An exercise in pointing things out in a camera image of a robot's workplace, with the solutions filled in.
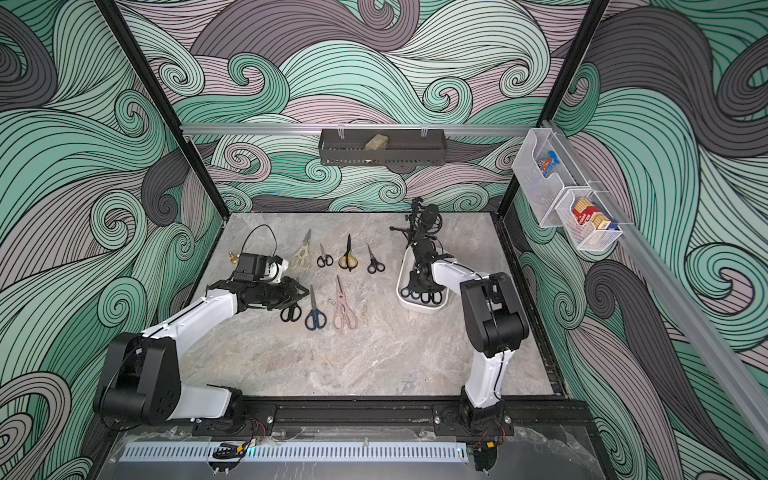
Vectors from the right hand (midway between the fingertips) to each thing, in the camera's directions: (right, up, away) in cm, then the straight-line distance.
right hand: (427, 285), depth 98 cm
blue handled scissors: (-7, -2, 0) cm, 7 cm away
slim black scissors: (+2, -3, -3) cm, 4 cm away
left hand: (-38, +1, -12) cm, 40 cm away
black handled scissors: (-18, +7, +6) cm, 20 cm away
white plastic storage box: (-6, +6, +4) cm, 10 cm away
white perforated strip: (-35, -35, -28) cm, 57 cm away
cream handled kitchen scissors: (-44, +9, +8) cm, 46 cm away
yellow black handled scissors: (-27, +8, +8) cm, 30 cm away
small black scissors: (-36, +8, +9) cm, 38 cm away
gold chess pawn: (-68, +9, +6) cm, 69 cm away
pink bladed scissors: (-27, -9, -5) cm, 29 cm away
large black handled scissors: (-44, -8, -5) cm, 45 cm away
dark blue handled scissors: (-36, -9, -6) cm, 38 cm away
